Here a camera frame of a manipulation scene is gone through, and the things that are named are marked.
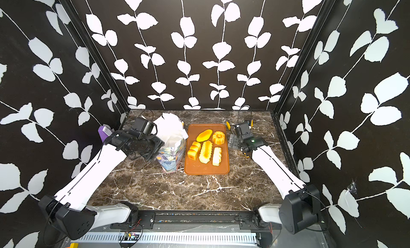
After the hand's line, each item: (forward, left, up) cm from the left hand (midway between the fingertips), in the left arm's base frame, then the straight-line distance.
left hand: (165, 144), depth 75 cm
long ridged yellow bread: (+5, -19, -18) cm, 27 cm away
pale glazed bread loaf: (+1, -26, -18) cm, 31 cm away
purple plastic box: (+12, +36, -5) cm, 39 cm away
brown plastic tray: (-3, -14, -23) cm, 27 cm away
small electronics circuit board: (-34, +16, -22) cm, 44 cm away
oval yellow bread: (+18, -19, -18) cm, 32 cm away
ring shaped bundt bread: (+16, -28, -19) cm, 37 cm away
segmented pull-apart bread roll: (+5, -13, -16) cm, 21 cm away
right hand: (+6, -37, -5) cm, 38 cm away
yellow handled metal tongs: (+25, -36, -20) cm, 48 cm away
